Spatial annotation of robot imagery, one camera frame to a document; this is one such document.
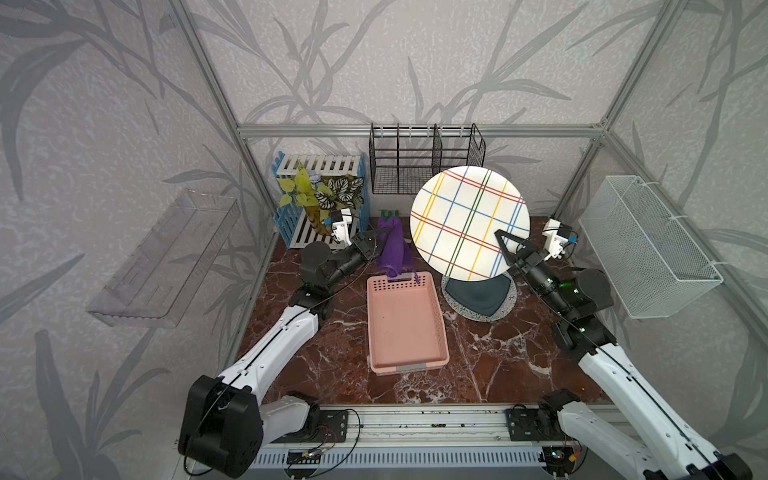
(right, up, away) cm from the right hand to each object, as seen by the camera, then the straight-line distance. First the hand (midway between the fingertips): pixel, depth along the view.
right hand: (494, 235), depth 61 cm
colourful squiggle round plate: (+2, -24, +33) cm, 40 cm away
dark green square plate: (+7, -19, +34) cm, 39 cm away
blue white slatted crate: (-62, +6, +54) cm, 82 cm away
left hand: (-21, 0, +7) cm, 22 cm away
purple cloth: (-21, -4, +7) cm, 22 cm away
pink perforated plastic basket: (-18, -26, +29) cm, 43 cm away
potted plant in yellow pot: (-44, +11, +29) cm, 53 cm away
